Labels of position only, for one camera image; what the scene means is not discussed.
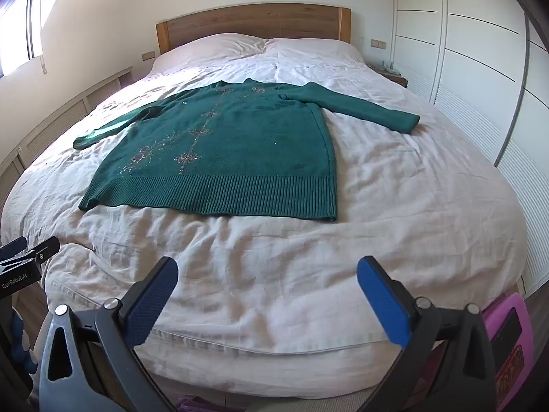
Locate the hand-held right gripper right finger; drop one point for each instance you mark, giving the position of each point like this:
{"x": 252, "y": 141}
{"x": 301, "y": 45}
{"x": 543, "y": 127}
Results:
{"x": 386, "y": 300}

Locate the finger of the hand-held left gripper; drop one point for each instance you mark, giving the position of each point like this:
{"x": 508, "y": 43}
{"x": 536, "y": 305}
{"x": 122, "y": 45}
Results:
{"x": 10, "y": 249}
{"x": 43, "y": 251}

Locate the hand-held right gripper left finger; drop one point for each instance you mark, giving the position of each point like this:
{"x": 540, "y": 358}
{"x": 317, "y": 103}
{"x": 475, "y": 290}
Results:
{"x": 152, "y": 300}

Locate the green knitted sweater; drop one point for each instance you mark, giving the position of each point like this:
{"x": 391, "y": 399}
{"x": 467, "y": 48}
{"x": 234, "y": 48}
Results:
{"x": 240, "y": 146}

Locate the bed with white duvet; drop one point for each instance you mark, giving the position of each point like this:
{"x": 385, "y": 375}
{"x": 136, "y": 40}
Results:
{"x": 278, "y": 266}

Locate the beige louvred low cabinet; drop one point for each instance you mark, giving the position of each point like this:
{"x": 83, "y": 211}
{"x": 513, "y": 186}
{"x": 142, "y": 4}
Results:
{"x": 55, "y": 124}

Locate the pink plastic box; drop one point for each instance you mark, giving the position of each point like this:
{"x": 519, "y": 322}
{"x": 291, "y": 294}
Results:
{"x": 521, "y": 317}

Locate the window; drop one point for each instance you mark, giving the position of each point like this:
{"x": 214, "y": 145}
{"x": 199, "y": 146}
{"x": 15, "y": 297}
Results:
{"x": 17, "y": 30}

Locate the wooden nightstand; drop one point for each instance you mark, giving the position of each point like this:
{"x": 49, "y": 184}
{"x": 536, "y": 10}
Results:
{"x": 396, "y": 79}

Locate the small items on nightstand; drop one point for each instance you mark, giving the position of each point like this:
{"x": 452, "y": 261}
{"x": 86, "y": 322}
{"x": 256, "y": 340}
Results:
{"x": 388, "y": 68}

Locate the white louvred wardrobe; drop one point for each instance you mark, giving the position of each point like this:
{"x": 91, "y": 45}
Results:
{"x": 472, "y": 73}

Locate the white pillow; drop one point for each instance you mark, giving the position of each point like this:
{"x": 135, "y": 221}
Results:
{"x": 214, "y": 45}
{"x": 309, "y": 47}

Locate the wooden headboard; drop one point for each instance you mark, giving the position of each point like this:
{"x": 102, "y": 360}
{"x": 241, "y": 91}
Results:
{"x": 257, "y": 19}

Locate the brown wall switch panel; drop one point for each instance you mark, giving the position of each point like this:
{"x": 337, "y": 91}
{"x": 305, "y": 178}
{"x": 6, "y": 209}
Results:
{"x": 148, "y": 55}
{"x": 378, "y": 43}

